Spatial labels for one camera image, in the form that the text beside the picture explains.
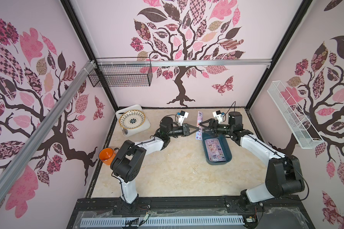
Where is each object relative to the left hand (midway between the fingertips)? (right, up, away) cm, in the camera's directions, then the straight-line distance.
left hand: (197, 130), depth 78 cm
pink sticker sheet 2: (+14, -15, +15) cm, 25 cm away
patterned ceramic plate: (-48, +7, +34) cm, 60 cm away
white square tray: (-36, +3, +33) cm, 49 cm away
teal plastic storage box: (+22, -11, +18) cm, 30 cm away
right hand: (+2, +1, +2) cm, 4 cm away
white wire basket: (+55, -2, -6) cm, 55 cm away
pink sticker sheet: (+1, -1, 0) cm, 1 cm away
